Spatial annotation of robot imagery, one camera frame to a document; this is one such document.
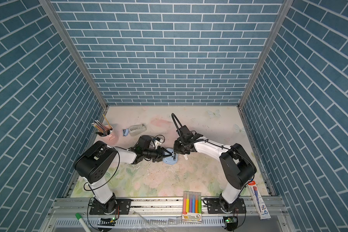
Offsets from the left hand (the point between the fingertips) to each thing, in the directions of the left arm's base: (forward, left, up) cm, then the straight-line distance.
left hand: (172, 157), depth 87 cm
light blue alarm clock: (-1, +1, -1) cm, 2 cm away
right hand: (+4, -1, +1) cm, 4 cm away
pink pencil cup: (+13, +41, +4) cm, 43 cm away
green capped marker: (-30, +45, -5) cm, 54 cm away
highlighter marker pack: (-25, -11, -3) cm, 28 cm away
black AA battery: (0, -1, 0) cm, 1 cm away
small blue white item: (+20, +35, -3) cm, 40 cm away
